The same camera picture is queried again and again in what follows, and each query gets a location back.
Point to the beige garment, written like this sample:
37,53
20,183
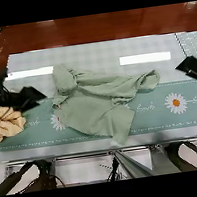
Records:
4,124

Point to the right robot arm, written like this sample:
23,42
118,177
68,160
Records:
190,66

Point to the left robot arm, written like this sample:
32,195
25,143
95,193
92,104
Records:
28,94

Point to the silver frame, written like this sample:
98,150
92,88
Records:
135,165

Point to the pale green shirt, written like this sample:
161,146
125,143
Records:
94,110

